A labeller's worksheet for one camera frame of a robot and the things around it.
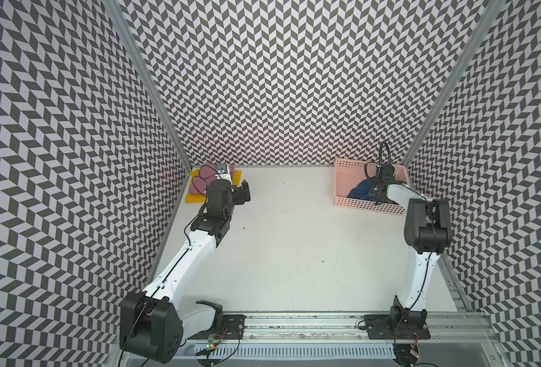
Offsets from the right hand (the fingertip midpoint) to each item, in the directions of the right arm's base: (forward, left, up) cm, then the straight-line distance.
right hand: (380, 194), depth 104 cm
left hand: (-11, +63, +22) cm, 67 cm away
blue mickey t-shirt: (+2, +8, 0) cm, 8 cm away
